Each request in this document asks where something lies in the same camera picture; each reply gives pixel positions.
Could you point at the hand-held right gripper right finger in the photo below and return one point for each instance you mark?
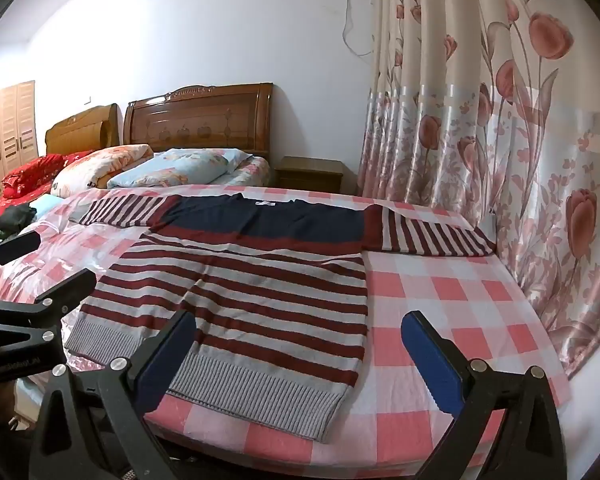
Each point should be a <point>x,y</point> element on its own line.
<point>430,362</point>

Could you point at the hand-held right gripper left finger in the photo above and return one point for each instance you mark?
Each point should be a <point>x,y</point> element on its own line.
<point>164,362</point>

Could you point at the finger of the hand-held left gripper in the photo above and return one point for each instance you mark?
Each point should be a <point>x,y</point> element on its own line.
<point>10,251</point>
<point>67,290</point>

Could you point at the striped knit sweater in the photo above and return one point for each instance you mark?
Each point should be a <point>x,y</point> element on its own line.
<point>260,280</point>

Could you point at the dark cloth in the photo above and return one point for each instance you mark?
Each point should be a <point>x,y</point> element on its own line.
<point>12,217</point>

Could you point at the light blue cloth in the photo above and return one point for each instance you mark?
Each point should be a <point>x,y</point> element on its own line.
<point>47,205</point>

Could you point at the pink checked bedsheet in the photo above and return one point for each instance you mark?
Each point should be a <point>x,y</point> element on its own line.
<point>430,300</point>

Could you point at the pink floral pillow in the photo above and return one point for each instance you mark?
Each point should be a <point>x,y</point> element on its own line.
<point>95,167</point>

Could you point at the wooden wardrobe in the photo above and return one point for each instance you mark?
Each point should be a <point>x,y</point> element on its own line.
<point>7,130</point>

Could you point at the small wooden headboard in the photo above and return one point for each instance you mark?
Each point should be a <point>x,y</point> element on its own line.
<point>80,132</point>

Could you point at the light blue floral pillow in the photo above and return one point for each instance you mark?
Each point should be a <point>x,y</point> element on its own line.
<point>180,167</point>

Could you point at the large carved wooden headboard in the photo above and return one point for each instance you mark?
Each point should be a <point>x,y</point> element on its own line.
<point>200,120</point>

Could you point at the wooden nightstand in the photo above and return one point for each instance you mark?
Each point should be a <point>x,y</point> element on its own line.
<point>310,175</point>

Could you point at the floral tulip curtain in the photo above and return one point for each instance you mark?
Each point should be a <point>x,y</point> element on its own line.
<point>505,135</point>

